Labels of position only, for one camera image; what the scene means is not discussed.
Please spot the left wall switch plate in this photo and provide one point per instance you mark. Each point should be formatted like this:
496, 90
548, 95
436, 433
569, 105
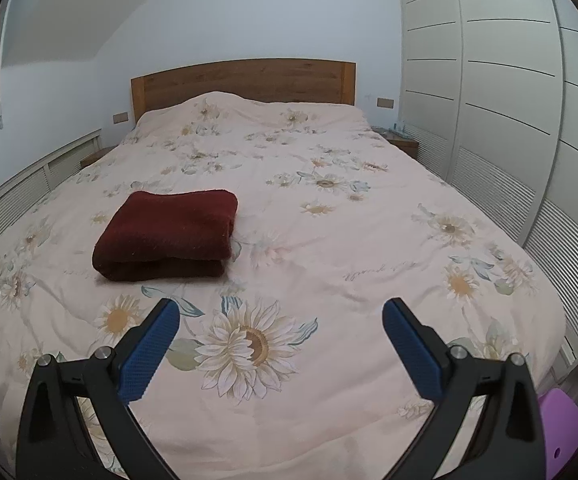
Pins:
119, 118

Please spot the white louvered wardrobe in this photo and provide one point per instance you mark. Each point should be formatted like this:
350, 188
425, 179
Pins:
490, 92

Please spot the right wooden nightstand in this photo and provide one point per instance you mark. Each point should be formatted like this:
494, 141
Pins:
403, 143

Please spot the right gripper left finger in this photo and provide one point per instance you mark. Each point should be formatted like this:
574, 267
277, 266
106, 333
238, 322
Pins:
53, 441

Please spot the wooden nightstand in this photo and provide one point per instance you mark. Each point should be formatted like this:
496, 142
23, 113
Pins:
403, 143
91, 159

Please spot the right wall switch plate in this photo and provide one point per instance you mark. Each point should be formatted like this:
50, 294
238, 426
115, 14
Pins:
385, 103

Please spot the dark red knitted sweater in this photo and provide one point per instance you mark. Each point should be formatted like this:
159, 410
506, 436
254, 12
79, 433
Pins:
161, 236

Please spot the floral pink duvet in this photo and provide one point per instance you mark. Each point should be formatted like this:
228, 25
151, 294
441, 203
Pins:
280, 368

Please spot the wall switch plate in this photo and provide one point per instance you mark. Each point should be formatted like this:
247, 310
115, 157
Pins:
385, 103
119, 118

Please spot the purple plastic stool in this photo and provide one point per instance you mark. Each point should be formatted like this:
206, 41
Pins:
560, 424

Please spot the left wooden nightstand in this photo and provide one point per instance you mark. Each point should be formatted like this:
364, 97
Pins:
91, 159

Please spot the wooden headboard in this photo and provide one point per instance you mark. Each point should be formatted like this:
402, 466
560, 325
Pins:
260, 79

